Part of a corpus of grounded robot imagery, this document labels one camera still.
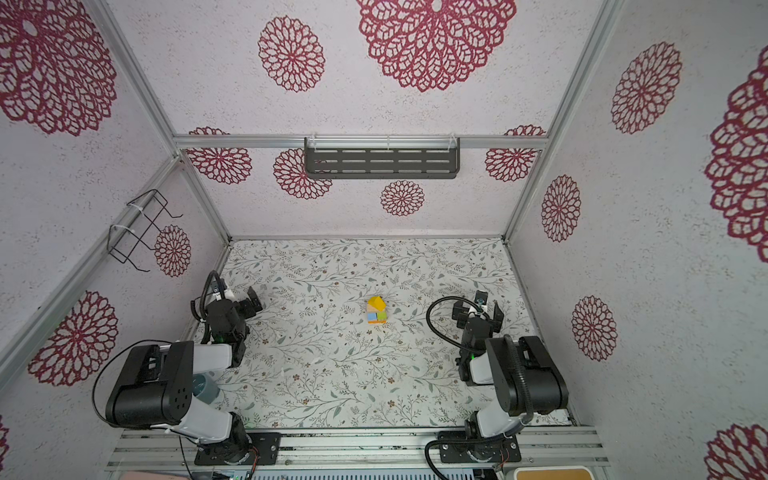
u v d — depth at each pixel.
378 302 0.93
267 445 0.73
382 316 0.95
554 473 0.65
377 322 0.96
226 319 0.70
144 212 0.79
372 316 0.95
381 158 0.94
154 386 0.47
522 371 0.44
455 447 0.73
